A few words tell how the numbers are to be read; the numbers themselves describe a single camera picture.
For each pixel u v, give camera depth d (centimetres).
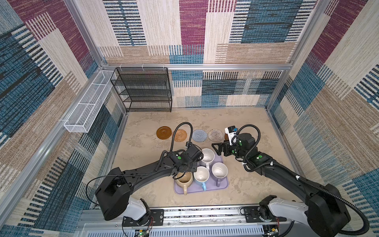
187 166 64
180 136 105
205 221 73
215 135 104
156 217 73
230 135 73
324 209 40
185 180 79
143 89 110
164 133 108
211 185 84
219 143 72
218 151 73
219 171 86
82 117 93
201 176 86
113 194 41
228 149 72
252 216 73
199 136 104
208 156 90
